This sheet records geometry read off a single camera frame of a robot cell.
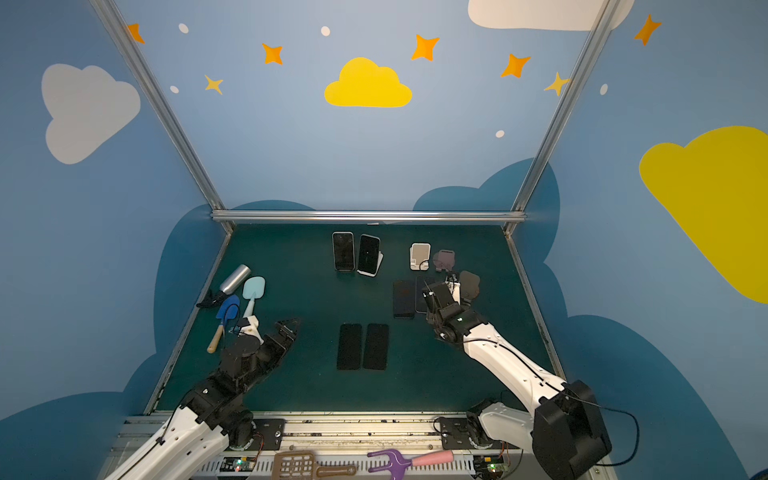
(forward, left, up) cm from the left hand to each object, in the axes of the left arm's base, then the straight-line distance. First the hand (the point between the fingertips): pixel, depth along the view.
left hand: (302, 330), depth 79 cm
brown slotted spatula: (-29, -3, -13) cm, 32 cm away
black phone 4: (+2, -20, -16) cm, 25 cm away
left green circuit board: (-29, +13, -13) cm, 34 cm away
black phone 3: (+1, -11, -13) cm, 17 cm away
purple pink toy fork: (-28, -26, -12) cm, 40 cm away
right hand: (+10, -41, 0) cm, 42 cm away
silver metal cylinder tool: (+17, +35, -11) cm, 40 cm away
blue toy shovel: (+13, +30, -13) cm, 35 cm away
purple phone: (+26, -35, -13) cm, 45 cm away
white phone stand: (+34, -34, -9) cm, 49 cm away
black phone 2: (+31, -16, -3) cm, 35 cm away
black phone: (+33, -7, -5) cm, 34 cm away
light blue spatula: (+21, +24, -12) cm, 34 cm away
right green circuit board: (-28, -48, -13) cm, 57 cm away
